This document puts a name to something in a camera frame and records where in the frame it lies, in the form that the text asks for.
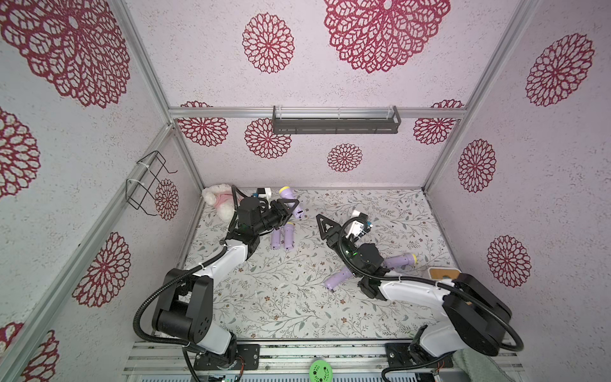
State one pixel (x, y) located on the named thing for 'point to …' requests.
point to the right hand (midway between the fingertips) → (319, 218)
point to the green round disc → (321, 371)
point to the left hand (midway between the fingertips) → (299, 204)
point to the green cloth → (482, 368)
